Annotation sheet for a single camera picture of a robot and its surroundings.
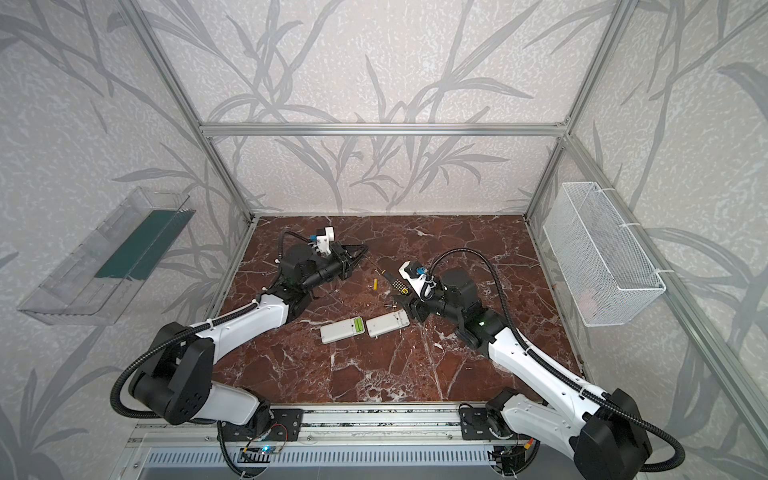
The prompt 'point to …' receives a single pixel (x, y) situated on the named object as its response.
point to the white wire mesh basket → (605, 275)
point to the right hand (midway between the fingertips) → (403, 277)
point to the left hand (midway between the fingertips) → (373, 240)
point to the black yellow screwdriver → (396, 283)
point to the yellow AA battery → (376, 284)
